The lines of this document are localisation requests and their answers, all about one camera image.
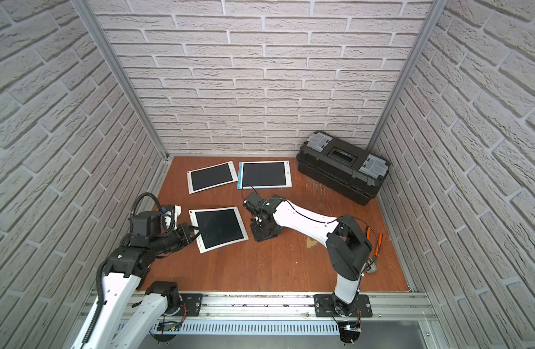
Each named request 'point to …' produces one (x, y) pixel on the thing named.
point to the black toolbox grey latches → (342, 167)
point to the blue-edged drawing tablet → (264, 174)
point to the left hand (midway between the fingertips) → (204, 226)
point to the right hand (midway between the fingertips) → (264, 236)
